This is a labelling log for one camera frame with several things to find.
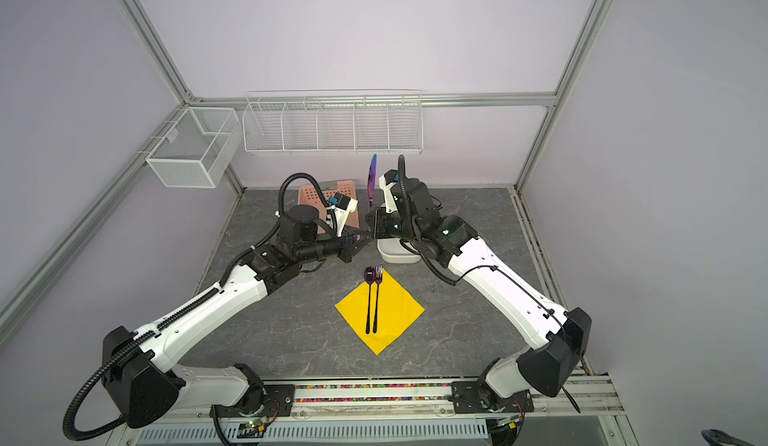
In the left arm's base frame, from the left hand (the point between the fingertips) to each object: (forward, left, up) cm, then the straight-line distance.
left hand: (373, 240), depth 71 cm
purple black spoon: (+4, +3, -27) cm, 27 cm away
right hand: (+3, +1, +4) cm, 5 cm away
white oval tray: (+14, -5, -27) cm, 31 cm away
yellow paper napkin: (-7, -5, -28) cm, 30 cm away
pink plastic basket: (+39, +26, -24) cm, 52 cm away
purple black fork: (+5, 0, -29) cm, 29 cm away
